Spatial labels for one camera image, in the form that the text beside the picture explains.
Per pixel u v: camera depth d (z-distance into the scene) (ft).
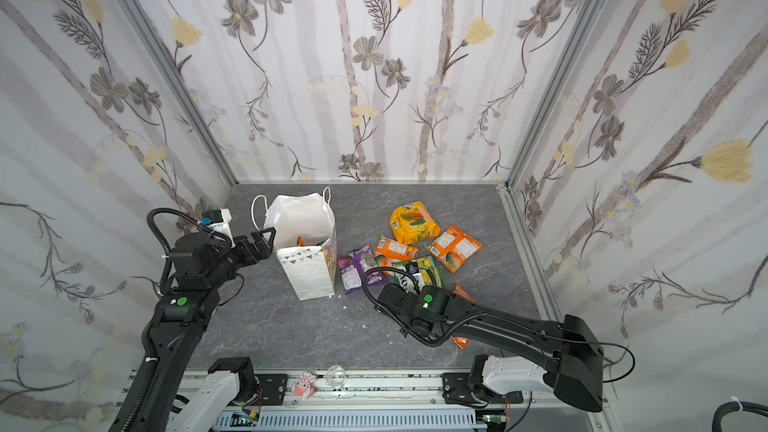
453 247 3.23
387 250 3.22
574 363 1.30
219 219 2.09
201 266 1.77
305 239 2.93
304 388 2.35
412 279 2.21
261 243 2.13
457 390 2.41
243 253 2.09
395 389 2.47
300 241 2.90
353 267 3.05
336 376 2.54
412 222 3.36
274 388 2.44
